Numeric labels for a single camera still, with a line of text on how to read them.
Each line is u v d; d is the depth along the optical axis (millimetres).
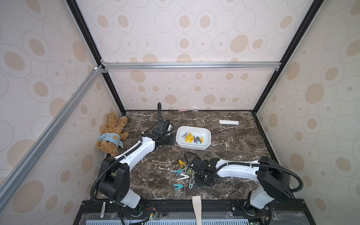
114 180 430
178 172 856
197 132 1054
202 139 1001
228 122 1138
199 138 1025
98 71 852
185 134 1033
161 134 671
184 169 872
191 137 1016
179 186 806
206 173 622
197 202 764
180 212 729
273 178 440
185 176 844
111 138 918
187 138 1000
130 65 922
